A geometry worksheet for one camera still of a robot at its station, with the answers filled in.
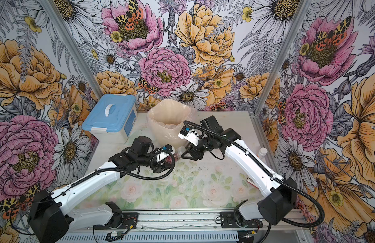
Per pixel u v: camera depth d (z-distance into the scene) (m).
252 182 0.83
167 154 0.66
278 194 0.39
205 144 0.62
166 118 1.00
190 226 0.73
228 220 0.73
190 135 0.63
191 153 0.63
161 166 0.68
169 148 0.65
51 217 0.38
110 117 0.95
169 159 0.71
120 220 0.70
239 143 0.48
